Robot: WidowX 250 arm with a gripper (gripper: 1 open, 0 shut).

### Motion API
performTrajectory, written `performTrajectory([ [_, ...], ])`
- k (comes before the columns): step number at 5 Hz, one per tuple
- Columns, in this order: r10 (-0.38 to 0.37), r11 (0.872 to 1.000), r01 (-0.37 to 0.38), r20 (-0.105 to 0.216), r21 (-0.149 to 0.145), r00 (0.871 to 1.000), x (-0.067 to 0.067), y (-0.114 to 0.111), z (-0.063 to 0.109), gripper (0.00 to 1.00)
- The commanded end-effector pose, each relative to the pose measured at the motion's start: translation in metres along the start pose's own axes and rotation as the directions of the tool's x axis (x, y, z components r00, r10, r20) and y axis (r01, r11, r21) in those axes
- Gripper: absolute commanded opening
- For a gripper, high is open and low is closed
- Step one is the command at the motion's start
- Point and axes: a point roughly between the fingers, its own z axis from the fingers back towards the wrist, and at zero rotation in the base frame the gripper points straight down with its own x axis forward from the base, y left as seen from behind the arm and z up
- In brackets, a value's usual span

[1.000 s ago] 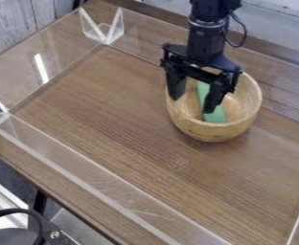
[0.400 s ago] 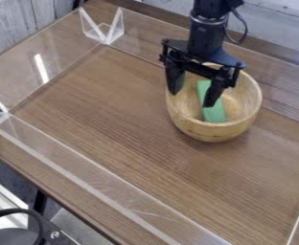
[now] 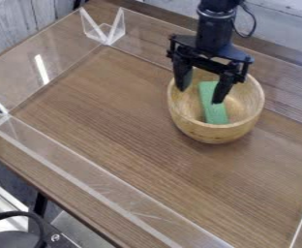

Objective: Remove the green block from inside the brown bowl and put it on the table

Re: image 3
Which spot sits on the light wooden bowl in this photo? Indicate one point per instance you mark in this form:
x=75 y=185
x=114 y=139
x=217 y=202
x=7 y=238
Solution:
x=243 y=103

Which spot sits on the clear acrylic corner bracket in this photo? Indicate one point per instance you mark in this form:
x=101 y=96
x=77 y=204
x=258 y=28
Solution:
x=103 y=33

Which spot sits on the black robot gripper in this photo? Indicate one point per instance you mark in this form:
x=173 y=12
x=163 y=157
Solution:
x=227 y=59

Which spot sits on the clear acrylic front wall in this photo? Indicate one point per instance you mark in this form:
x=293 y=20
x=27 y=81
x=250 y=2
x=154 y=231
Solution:
x=118 y=211

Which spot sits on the green rectangular block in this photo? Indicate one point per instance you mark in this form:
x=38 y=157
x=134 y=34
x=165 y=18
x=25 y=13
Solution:
x=214 y=112

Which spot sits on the black table leg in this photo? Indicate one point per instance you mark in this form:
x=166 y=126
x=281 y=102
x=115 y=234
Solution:
x=39 y=205

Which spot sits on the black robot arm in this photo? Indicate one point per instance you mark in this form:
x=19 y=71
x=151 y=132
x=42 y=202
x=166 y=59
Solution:
x=215 y=24

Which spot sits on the black metal bracket with screw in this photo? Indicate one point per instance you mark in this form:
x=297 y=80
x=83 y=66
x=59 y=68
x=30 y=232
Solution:
x=53 y=237

